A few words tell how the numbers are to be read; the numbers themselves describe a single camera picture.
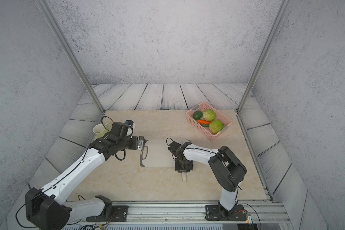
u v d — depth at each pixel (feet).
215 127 3.30
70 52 2.85
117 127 2.00
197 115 3.69
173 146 2.43
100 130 3.23
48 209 1.23
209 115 3.56
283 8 2.30
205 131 3.26
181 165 2.47
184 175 2.77
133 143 2.30
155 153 3.12
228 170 1.57
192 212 2.47
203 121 3.60
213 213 2.38
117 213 2.38
